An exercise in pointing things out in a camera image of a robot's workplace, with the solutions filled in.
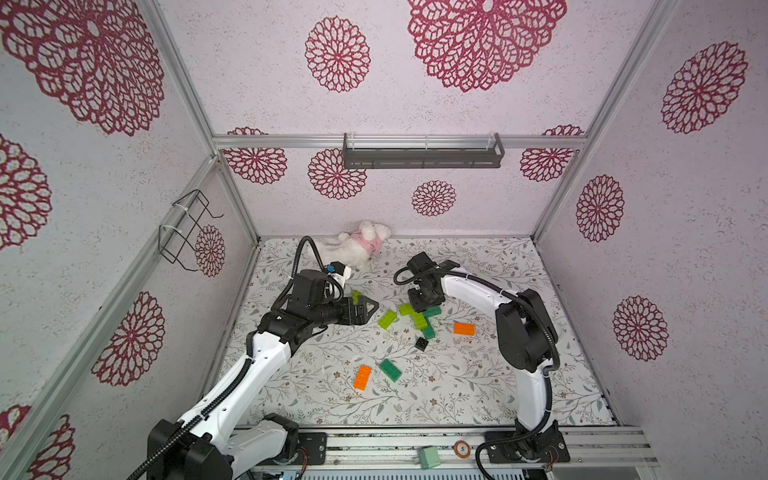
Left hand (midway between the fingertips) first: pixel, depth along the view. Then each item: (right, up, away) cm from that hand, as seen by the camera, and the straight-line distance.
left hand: (364, 307), depth 77 cm
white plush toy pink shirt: (-5, +17, +28) cm, 33 cm away
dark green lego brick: (+21, -4, +20) cm, 29 cm away
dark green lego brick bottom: (+7, -19, +9) cm, 22 cm away
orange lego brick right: (+30, -9, +18) cm, 36 cm away
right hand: (+16, 0, +20) cm, 26 cm away
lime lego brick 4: (+16, -7, +18) cm, 25 cm away
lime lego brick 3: (+12, -3, +18) cm, 22 cm away
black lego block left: (+16, -13, +13) cm, 25 cm away
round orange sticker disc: (+24, -35, -3) cm, 42 cm away
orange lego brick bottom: (-1, -21, +8) cm, 22 cm away
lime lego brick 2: (+6, -7, +20) cm, 22 cm away
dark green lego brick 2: (+19, -10, +18) cm, 28 cm away
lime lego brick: (-5, 0, +26) cm, 27 cm away
